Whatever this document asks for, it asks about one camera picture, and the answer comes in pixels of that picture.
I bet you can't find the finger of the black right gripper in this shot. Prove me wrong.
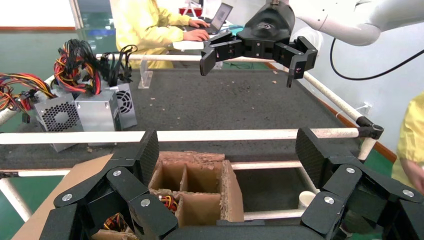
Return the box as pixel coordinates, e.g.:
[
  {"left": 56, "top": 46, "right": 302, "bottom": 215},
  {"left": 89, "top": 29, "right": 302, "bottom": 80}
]
[
  {"left": 199, "top": 30, "right": 247, "bottom": 78},
  {"left": 274, "top": 35, "right": 319, "bottom": 89}
]

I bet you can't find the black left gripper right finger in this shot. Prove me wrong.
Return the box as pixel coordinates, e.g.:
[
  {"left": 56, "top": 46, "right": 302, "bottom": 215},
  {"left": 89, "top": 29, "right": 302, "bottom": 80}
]
[{"left": 294, "top": 126, "right": 424, "bottom": 240}]

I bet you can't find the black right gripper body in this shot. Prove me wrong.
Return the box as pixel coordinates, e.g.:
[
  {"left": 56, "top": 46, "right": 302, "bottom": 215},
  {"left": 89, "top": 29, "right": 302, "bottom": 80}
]
[{"left": 236, "top": 1, "right": 297, "bottom": 63}]

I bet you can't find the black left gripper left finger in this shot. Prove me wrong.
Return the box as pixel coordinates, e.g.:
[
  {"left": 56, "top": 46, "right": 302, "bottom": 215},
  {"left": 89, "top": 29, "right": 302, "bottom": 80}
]
[{"left": 39, "top": 128, "right": 180, "bottom": 240}]

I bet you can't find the power supply with black cables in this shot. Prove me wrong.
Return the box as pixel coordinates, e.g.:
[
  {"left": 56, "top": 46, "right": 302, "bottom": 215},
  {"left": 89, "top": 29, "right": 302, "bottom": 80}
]
[{"left": 99, "top": 44, "right": 139, "bottom": 131}]

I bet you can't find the cardboard box with dividers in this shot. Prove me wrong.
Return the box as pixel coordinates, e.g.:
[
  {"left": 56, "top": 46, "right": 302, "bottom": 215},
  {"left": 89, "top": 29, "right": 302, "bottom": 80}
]
[{"left": 9, "top": 151, "right": 245, "bottom": 240}]

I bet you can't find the seated person right hand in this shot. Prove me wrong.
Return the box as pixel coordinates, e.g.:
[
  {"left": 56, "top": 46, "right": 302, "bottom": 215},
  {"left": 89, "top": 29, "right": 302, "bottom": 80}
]
[{"left": 183, "top": 29, "right": 211, "bottom": 42}]

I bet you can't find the seated person left hand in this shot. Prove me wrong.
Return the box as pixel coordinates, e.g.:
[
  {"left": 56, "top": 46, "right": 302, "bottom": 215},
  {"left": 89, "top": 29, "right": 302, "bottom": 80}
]
[{"left": 188, "top": 19, "right": 210, "bottom": 29}]

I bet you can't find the grey laptop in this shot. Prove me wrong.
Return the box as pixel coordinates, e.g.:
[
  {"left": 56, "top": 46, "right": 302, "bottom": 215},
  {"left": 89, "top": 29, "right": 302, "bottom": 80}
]
[{"left": 183, "top": 2, "right": 234, "bottom": 36}]

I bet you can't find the white desk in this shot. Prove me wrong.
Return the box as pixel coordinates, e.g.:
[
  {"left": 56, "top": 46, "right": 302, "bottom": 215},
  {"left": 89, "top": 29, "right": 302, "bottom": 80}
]
[{"left": 172, "top": 39, "right": 208, "bottom": 51}]

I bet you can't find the silver power supply with label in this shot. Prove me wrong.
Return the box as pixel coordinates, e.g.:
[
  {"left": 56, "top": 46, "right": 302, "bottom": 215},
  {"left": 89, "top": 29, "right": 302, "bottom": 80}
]
[{"left": 52, "top": 39, "right": 123, "bottom": 147}]

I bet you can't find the standing person in yellow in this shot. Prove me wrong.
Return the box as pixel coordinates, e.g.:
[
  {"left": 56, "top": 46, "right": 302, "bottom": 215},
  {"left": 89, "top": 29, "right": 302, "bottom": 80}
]
[{"left": 390, "top": 92, "right": 424, "bottom": 196}]

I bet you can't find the clear acrylic sign holder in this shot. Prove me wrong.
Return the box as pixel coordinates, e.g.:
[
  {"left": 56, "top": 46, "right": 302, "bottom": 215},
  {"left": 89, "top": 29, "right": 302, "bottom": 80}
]
[{"left": 137, "top": 54, "right": 154, "bottom": 90}]

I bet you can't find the person in yellow coat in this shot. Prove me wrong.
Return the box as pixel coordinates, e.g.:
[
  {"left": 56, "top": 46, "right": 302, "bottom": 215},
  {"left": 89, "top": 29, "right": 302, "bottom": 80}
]
[{"left": 110, "top": 0, "right": 212, "bottom": 70}]

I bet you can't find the power supply with honeycomb vent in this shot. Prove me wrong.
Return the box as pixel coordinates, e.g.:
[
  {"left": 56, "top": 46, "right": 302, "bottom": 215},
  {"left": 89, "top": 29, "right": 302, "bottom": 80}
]
[{"left": 0, "top": 72, "right": 84, "bottom": 154}]

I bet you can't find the power supply with coloured wires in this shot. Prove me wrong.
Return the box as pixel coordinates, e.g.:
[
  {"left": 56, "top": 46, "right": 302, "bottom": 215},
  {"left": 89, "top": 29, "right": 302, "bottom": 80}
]
[
  {"left": 101, "top": 212, "right": 131, "bottom": 233},
  {"left": 158, "top": 194, "right": 180, "bottom": 213}
]

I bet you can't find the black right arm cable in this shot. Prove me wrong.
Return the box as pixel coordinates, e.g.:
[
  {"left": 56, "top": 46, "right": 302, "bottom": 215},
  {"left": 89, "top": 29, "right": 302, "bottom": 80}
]
[{"left": 329, "top": 38, "right": 424, "bottom": 82}]

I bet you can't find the white pipe table frame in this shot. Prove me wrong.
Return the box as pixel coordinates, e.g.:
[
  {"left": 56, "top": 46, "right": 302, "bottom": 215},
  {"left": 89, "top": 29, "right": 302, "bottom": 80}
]
[{"left": 0, "top": 52, "right": 385, "bottom": 223}]

